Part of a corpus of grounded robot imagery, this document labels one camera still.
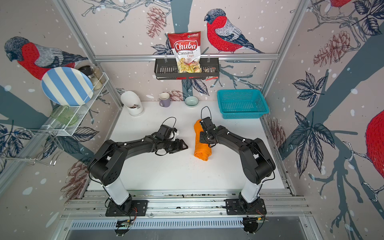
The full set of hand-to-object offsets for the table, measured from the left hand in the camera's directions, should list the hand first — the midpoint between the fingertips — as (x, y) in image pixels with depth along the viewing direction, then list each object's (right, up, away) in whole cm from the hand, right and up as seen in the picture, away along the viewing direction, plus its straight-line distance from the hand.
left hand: (187, 145), depth 90 cm
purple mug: (-19, +31, +23) cm, 43 cm away
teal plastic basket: (+44, +29, +32) cm, 62 cm away
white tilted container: (-42, +29, +19) cm, 54 cm away
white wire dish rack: (-58, +14, -25) cm, 65 cm away
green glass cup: (-57, +19, -21) cm, 64 cm away
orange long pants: (+10, -1, -7) cm, 12 cm away
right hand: (+11, +4, +4) cm, 12 cm away
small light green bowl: (+2, +30, +29) cm, 42 cm away
